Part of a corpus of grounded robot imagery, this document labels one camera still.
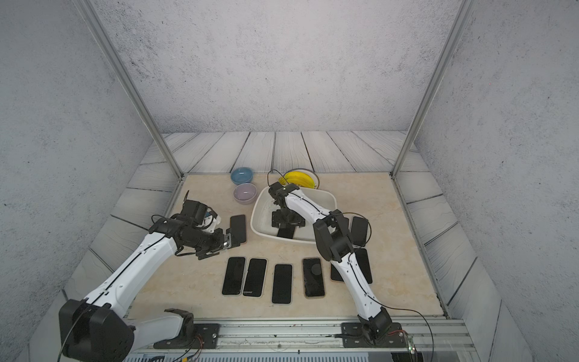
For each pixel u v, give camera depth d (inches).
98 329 15.4
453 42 29.9
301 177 44.8
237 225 39.9
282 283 33.5
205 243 26.4
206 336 28.6
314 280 34.1
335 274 26.5
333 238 24.7
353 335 28.1
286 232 37.8
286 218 33.9
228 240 28.0
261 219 40.4
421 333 29.3
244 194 42.4
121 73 32.7
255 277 33.5
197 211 25.4
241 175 46.7
